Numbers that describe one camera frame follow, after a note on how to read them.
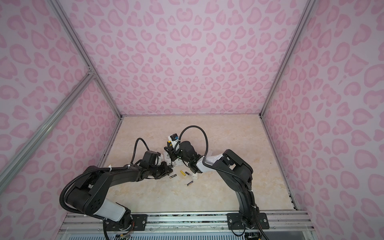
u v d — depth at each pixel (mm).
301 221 777
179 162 936
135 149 782
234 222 734
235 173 506
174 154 786
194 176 870
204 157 663
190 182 861
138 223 736
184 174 885
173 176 881
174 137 768
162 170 801
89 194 445
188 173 889
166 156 951
